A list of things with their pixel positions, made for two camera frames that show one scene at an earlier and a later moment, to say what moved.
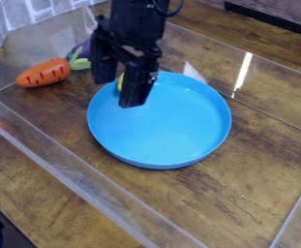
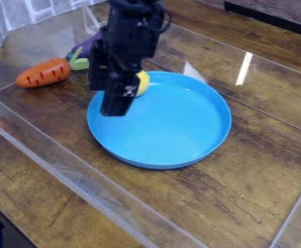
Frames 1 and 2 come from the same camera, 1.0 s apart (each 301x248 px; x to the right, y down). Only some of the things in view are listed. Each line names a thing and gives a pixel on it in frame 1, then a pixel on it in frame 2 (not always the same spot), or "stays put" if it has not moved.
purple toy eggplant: [85, 51] stays put
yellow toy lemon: [120, 81] → [145, 81]
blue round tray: [175, 130] stays put
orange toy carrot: [52, 71] stays put
